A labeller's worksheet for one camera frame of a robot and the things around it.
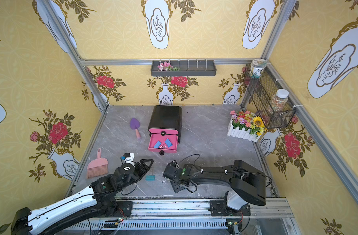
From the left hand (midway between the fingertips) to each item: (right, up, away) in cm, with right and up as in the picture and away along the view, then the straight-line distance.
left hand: (148, 162), depth 78 cm
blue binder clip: (+9, +8, +12) cm, 17 cm away
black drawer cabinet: (+9, +24, +14) cm, 29 cm away
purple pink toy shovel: (-18, +19, +32) cm, 41 cm away
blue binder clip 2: (+4, +7, +12) cm, 14 cm away
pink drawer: (+7, +15, +9) cm, 19 cm away
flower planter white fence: (+57, +19, +10) cm, 61 cm away
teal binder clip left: (0, -11, +7) cm, 13 cm away
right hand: (+17, -12, +4) cm, 21 cm away
